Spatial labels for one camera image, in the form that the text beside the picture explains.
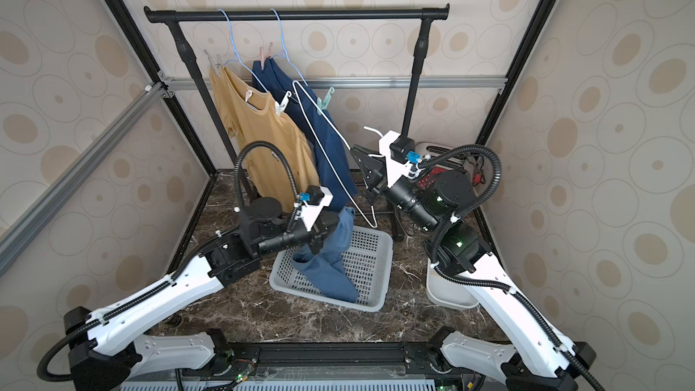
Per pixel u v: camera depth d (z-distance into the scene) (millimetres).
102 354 392
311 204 513
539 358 372
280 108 634
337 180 626
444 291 834
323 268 816
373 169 460
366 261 921
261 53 729
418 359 730
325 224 557
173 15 565
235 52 871
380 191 444
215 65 729
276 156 488
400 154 381
